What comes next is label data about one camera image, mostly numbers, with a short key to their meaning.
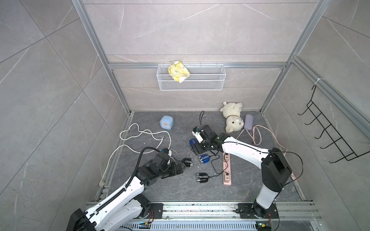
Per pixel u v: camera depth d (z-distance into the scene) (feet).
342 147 2.03
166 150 2.29
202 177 2.69
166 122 3.35
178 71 2.86
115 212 1.48
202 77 3.30
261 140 3.22
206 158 2.96
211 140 2.17
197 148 2.55
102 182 2.82
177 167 2.29
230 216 2.39
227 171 2.80
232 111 3.56
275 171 1.50
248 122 3.55
